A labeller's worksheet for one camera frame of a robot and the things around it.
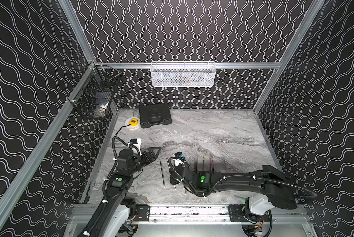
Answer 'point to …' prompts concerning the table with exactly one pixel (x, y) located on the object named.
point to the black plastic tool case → (155, 114)
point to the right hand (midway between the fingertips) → (169, 171)
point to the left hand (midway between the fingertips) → (157, 148)
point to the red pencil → (197, 163)
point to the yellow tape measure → (133, 122)
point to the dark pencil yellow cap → (203, 160)
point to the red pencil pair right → (211, 165)
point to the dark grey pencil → (162, 175)
